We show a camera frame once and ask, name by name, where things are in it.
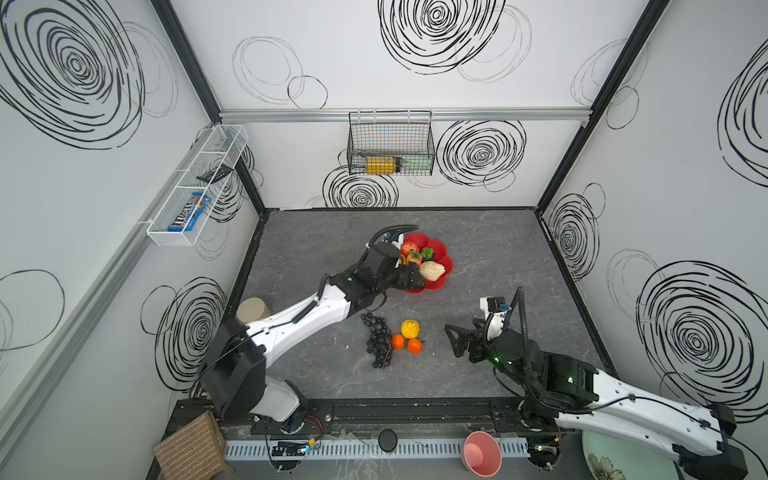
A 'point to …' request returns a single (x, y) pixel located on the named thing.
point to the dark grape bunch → (380, 343)
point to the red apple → (407, 247)
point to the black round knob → (387, 440)
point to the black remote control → (221, 173)
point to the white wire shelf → (224, 146)
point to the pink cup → (482, 454)
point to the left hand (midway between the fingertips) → (410, 265)
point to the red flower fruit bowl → (441, 256)
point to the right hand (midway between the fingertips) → (457, 326)
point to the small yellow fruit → (410, 328)
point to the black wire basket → (391, 143)
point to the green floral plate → (615, 457)
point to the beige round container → (252, 309)
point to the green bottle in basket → (416, 164)
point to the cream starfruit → (431, 270)
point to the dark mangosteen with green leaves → (428, 254)
